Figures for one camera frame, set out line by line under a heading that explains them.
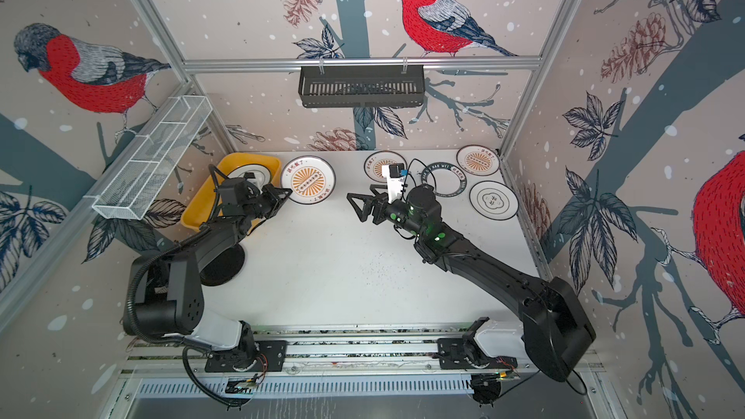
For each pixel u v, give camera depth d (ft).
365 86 3.42
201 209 3.36
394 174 2.09
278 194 2.89
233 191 2.30
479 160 3.87
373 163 3.87
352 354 2.47
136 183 2.38
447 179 3.70
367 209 2.10
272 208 2.67
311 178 3.09
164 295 1.46
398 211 2.12
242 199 2.38
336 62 3.10
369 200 2.07
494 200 3.48
